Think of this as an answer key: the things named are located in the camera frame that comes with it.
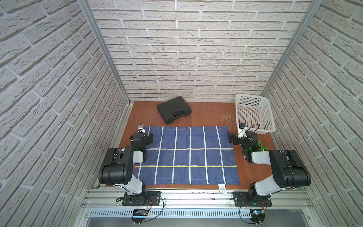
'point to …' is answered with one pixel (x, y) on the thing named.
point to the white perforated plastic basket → (254, 111)
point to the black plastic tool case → (172, 109)
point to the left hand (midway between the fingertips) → (143, 130)
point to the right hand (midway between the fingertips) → (236, 131)
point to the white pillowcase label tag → (222, 188)
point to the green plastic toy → (261, 147)
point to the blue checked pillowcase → (189, 155)
